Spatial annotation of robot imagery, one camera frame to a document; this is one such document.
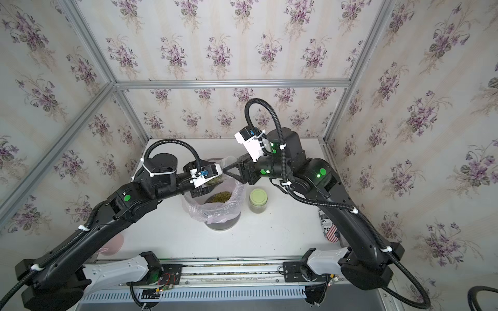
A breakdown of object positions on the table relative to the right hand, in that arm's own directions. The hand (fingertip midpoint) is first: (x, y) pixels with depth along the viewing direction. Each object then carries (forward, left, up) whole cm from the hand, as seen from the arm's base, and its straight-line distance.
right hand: (235, 165), depth 56 cm
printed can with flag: (-6, -39, -40) cm, 56 cm away
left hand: (+3, +7, -6) cm, 10 cm away
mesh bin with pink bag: (-7, +6, -14) cm, 17 cm away
